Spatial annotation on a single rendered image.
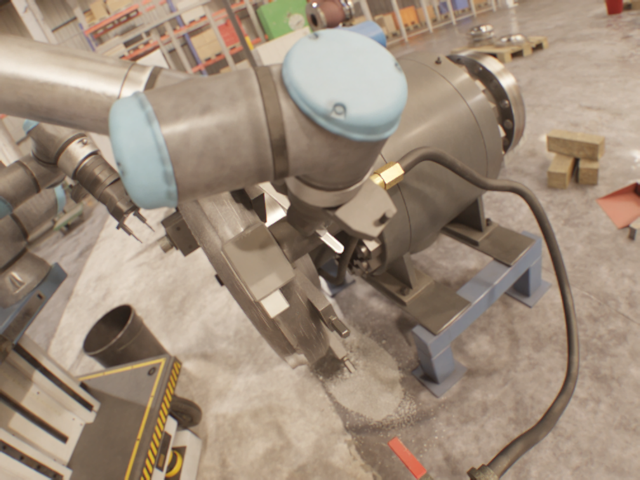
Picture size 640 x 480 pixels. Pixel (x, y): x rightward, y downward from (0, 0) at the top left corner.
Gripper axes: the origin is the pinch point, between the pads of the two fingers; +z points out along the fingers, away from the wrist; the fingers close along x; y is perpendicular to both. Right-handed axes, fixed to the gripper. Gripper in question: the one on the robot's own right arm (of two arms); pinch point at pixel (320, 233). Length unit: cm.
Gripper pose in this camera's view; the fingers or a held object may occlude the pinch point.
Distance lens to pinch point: 57.4
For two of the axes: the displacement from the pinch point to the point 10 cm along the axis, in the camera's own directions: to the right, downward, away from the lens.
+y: -7.6, -6.4, 0.8
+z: -1.2, 2.6, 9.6
